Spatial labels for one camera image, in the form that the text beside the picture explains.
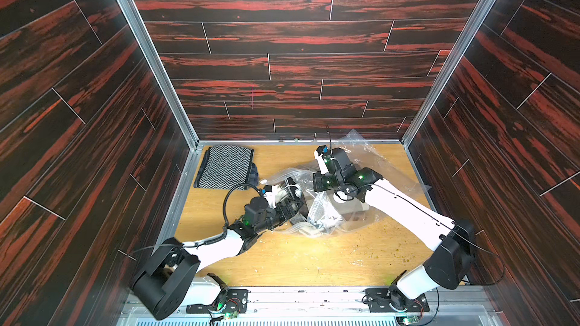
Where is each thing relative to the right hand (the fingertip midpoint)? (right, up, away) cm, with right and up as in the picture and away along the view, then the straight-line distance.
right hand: (318, 175), depth 82 cm
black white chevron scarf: (-41, +3, +20) cm, 45 cm away
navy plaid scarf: (-27, -1, +22) cm, 35 cm away
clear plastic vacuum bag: (+2, -13, -4) cm, 14 cm away
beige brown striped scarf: (-7, -9, +10) cm, 16 cm away
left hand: (-6, -12, -2) cm, 14 cm away
